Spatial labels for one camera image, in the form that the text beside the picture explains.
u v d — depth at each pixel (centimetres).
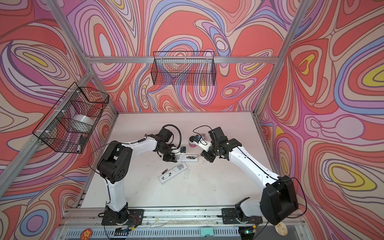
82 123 70
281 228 70
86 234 69
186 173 88
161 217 75
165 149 82
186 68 96
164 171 88
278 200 40
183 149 84
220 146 61
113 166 52
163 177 86
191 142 96
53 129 66
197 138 72
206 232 65
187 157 93
